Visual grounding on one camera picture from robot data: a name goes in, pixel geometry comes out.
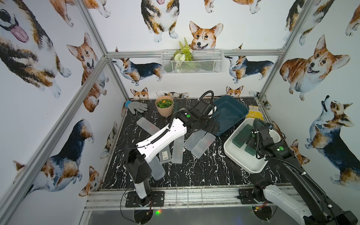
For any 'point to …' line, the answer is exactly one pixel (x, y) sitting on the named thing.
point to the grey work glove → (133, 105)
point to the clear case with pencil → (177, 150)
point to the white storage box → (249, 163)
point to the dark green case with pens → (241, 138)
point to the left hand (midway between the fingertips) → (215, 124)
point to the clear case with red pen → (203, 144)
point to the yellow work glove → (254, 112)
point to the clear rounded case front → (158, 171)
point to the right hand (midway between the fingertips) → (253, 138)
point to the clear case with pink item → (147, 125)
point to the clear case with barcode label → (165, 155)
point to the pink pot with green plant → (164, 105)
